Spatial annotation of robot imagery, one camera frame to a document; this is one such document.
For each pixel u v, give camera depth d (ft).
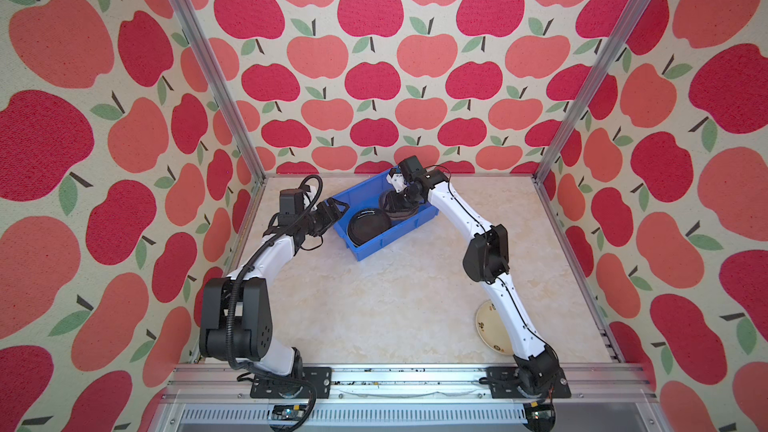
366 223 3.33
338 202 2.77
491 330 2.69
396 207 2.98
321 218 2.61
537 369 2.13
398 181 3.11
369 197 3.57
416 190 2.57
